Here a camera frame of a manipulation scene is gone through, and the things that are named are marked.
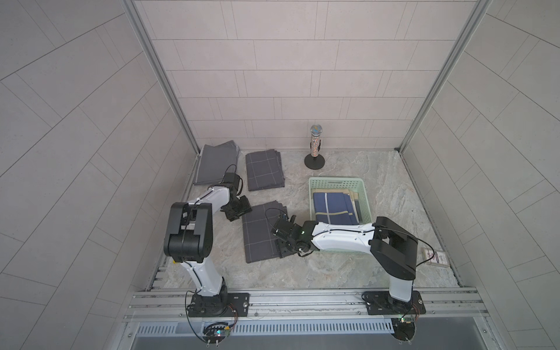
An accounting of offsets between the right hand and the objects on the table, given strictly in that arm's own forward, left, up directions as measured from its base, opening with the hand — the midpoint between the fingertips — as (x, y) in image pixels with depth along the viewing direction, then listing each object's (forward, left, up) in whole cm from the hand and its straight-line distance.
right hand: (283, 250), depth 84 cm
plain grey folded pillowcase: (+45, +32, +6) cm, 56 cm away
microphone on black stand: (+44, -18, +2) cm, 48 cm away
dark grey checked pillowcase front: (+12, +10, +2) cm, 16 cm away
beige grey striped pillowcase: (+16, -33, +1) cm, 37 cm away
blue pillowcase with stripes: (+15, -23, +4) cm, 28 cm away
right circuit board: (-27, -38, -1) cm, 46 cm away
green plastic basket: (+26, -34, +4) cm, 43 cm away
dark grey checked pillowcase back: (+40, +8, +3) cm, 41 cm away
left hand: (+19, +14, +1) cm, 24 cm away
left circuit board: (-25, +21, +4) cm, 33 cm away
